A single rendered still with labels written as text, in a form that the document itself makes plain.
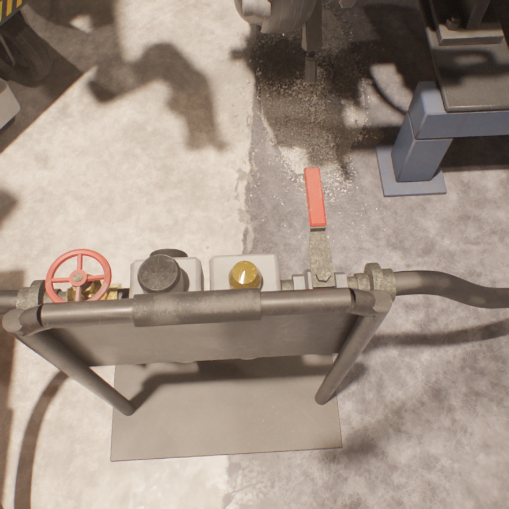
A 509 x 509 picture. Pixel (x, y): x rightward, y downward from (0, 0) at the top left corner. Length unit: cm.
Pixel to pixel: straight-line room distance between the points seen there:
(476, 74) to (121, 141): 77
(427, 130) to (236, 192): 42
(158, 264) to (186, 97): 84
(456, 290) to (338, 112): 74
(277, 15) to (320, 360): 62
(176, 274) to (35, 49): 90
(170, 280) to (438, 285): 32
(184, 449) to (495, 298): 59
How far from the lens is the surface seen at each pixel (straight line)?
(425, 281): 69
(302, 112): 136
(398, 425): 110
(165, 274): 61
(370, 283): 67
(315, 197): 67
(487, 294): 80
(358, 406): 109
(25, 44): 140
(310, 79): 110
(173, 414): 108
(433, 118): 111
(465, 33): 120
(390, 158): 131
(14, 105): 139
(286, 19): 96
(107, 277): 62
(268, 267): 65
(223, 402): 107
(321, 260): 65
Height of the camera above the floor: 106
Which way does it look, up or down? 65 degrees down
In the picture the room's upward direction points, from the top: straight up
